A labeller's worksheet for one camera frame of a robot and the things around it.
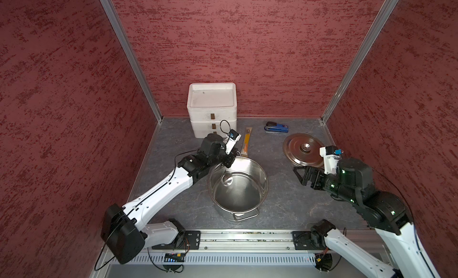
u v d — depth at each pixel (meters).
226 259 0.77
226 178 0.85
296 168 0.60
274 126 1.13
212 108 0.93
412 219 0.39
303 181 0.54
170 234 0.61
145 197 0.44
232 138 0.63
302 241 0.74
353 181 0.43
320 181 0.53
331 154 0.54
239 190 0.89
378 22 0.77
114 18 0.76
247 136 1.10
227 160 0.67
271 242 0.76
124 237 0.37
